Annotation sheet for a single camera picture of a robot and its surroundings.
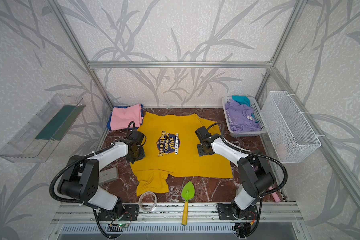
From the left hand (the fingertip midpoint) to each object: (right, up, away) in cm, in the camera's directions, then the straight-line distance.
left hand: (142, 152), depth 92 cm
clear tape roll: (+4, -21, -15) cm, 26 cm away
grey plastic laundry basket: (+78, +25, +16) cm, 84 cm away
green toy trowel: (+28, -18, -14) cm, 37 cm away
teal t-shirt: (+69, +36, +20) cm, 80 cm away
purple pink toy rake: (+74, -20, -16) cm, 78 cm away
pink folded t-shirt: (-22, +22, +18) cm, 36 cm away
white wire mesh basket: (+72, +14, -30) cm, 79 cm away
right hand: (+39, +4, 0) cm, 39 cm away
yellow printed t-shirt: (+17, +2, +6) cm, 19 cm away
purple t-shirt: (+67, +22, +16) cm, 72 cm away
